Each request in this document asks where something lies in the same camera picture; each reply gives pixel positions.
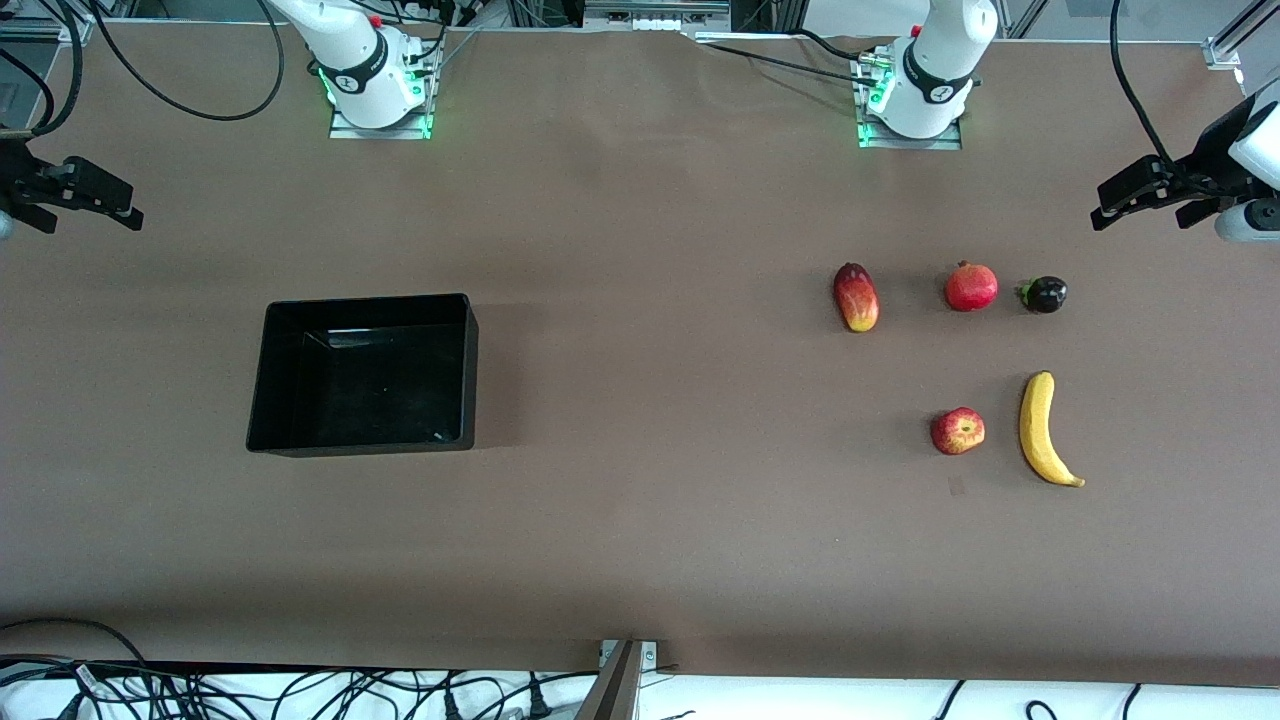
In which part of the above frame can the yellow banana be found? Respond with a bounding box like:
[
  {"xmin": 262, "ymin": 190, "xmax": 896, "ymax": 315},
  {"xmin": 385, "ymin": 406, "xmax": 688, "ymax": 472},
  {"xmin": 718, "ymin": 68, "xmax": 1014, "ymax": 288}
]
[{"xmin": 1019, "ymin": 371, "xmax": 1087, "ymax": 489}]

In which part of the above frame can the red yellow apple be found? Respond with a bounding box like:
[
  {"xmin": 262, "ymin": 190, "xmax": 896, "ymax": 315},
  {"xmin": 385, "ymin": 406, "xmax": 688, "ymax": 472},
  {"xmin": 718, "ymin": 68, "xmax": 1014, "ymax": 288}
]
[{"xmin": 931, "ymin": 406, "xmax": 986, "ymax": 457}]

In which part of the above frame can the black plastic box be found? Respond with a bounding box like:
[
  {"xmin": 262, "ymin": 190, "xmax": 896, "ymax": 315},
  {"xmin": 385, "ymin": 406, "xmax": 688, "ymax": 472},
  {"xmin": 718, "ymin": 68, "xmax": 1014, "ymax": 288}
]
[{"xmin": 246, "ymin": 292, "xmax": 479, "ymax": 458}]

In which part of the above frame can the dark purple mangosteen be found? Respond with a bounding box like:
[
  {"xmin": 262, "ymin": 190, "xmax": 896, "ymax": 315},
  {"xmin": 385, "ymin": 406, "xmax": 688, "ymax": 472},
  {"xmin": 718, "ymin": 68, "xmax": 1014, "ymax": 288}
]
[{"xmin": 1016, "ymin": 275, "xmax": 1069, "ymax": 315}]

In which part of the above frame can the red pomegranate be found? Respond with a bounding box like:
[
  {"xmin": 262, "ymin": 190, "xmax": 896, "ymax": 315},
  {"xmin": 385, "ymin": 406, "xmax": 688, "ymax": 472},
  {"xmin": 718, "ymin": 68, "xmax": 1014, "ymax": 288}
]
[{"xmin": 944, "ymin": 260, "xmax": 1000, "ymax": 313}]

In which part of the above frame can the red yellow mango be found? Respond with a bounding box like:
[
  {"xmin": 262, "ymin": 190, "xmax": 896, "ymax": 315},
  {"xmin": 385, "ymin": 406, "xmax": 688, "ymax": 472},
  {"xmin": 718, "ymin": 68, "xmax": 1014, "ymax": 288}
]
[{"xmin": 833, "ymin": 262, "xmax": 881, "ymax": 334}]

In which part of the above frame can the white power strip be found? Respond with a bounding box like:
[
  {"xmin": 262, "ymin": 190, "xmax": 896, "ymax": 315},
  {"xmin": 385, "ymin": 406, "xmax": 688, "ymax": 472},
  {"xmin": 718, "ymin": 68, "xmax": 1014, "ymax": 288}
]
[{"xmin": 583, "ymin": 0, "xmax": 732, "ymax": 33}]

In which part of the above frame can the aluminium frame corner profile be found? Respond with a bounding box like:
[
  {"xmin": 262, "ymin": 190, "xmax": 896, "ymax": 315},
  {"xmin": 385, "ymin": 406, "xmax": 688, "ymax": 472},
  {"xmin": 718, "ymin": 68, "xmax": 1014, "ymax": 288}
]
[
  {"xmin": 1203, "ymin": 0, "xmax": 1280, "ymax": 71},
  {"xmin": 0, "ymin": 0, "xmax": 96, "ymax": 47}
]

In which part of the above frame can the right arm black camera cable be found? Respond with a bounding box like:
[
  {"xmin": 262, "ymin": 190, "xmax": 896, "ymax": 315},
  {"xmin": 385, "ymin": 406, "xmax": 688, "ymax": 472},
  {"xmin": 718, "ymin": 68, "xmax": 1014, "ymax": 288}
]
[{"xmin": 0, "ymin": 0, "xmax": 287, "ymax": 136}]

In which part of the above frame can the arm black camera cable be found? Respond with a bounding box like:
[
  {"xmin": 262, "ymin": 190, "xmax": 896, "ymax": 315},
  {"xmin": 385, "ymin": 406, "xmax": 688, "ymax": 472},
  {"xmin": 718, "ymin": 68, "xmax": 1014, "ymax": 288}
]
[
  {"xmin": 1108, "ymin": 0, "xmax": 1211, "ymax": 193},
  {"xmin": 0, "ymin": 0, "xmax": 287, "ymax": 136}
]

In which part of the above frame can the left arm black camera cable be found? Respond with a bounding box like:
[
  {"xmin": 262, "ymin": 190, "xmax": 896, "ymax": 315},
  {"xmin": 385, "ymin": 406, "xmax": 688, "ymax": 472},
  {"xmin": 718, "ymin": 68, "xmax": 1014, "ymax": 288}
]
[{"xmin": 1108, "ymin": 0, "xmax": 1211, "ymax": 193}]

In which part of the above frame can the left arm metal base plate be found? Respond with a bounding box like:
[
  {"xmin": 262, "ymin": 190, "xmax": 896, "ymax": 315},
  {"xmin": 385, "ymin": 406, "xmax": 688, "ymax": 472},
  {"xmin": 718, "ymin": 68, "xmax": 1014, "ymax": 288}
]
[{"xmin": 856, "ymin": 110, "xmax": 963, "ymax": 151}]

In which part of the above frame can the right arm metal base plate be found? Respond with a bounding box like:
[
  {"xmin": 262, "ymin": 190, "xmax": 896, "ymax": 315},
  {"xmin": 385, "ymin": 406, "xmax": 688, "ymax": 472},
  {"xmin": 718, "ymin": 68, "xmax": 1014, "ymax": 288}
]
[{"xmin": 328, "ymin": 100, "xmax": 435, "ymax": 141}]

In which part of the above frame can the short black base cable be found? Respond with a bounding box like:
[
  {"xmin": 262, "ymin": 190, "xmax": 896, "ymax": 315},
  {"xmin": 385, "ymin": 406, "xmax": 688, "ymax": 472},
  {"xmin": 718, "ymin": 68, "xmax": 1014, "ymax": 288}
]
[{"xmin": 790, "ymin": 28, "xmax": 866, "ymax": 61}]

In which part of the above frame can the long black base cable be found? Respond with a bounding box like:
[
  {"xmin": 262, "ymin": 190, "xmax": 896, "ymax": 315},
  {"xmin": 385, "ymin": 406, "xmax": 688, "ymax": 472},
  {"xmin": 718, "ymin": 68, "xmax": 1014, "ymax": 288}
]
[{"xmin": 700, "ymin": 43, "xmax": 869, "ymax": 86}]

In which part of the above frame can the black arched floor cable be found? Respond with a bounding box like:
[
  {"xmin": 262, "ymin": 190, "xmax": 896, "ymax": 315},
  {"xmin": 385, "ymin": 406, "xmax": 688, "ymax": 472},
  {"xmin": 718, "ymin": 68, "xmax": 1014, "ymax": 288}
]
[{"xmin": 0, "ymin": 617, "xmax": 151, "ymax": 666}]

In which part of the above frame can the grey metal post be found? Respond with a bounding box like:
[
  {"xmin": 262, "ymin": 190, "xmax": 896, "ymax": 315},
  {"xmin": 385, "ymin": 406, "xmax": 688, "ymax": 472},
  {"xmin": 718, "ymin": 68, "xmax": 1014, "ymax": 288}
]
[{"xmin": 576, "ymin": 640, "xmax": 644, "ymax": 720}]

